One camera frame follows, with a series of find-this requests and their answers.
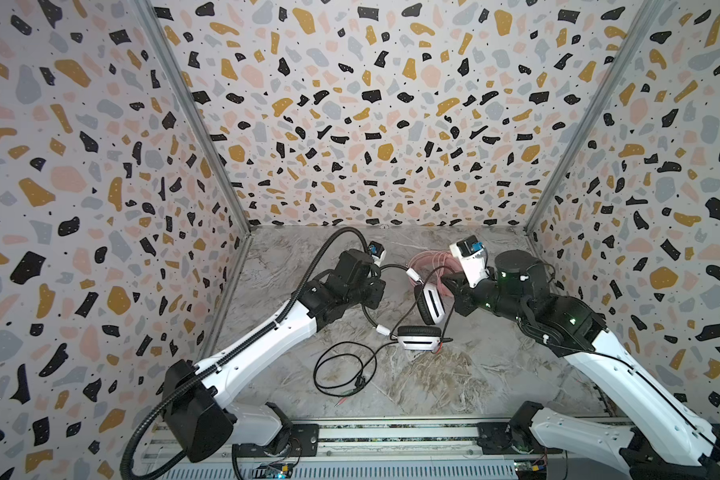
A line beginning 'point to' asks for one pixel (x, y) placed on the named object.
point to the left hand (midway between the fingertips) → (381, 277)
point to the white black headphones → (430, 307)
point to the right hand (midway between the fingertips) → (440, 274)
